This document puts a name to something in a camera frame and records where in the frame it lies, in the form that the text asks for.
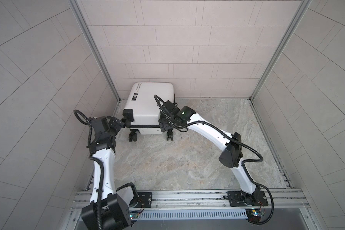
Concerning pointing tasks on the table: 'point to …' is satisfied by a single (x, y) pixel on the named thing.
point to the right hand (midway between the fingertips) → (164, 125)
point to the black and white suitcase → (143, 107)
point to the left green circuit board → (133, 214)
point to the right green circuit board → (254, 214)
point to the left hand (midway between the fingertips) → (117, 120)
